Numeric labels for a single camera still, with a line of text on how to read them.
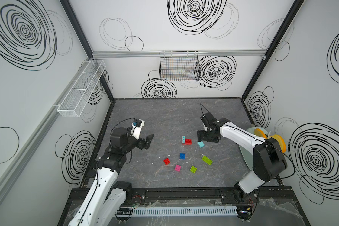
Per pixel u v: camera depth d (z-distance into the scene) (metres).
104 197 0.46
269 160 0.45
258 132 0.74
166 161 0.85
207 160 0.87
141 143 0.65
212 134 0.70
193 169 0.82
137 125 0.62
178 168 0.82
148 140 0.65
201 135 0.80
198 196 0.75
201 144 0.93
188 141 0.93
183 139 0.89
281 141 0.69
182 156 0.88
